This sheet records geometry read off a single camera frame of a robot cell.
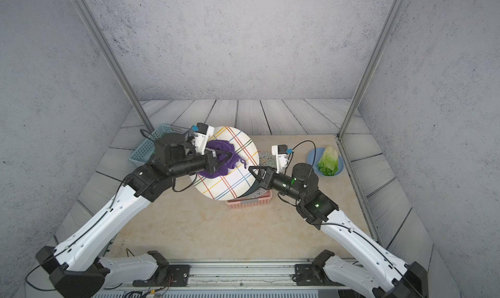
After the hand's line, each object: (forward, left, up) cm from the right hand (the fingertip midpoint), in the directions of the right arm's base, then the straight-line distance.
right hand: (248, 171), depth 63 cm
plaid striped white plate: (-1, +5, -5) cm, 7 cm away
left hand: (+4, +5, +3) cm, 7 cm away
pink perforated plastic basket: (+4, -3, -29) cm, 29 cm away
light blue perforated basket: (+34, +62, -30) cm, 77 cm away
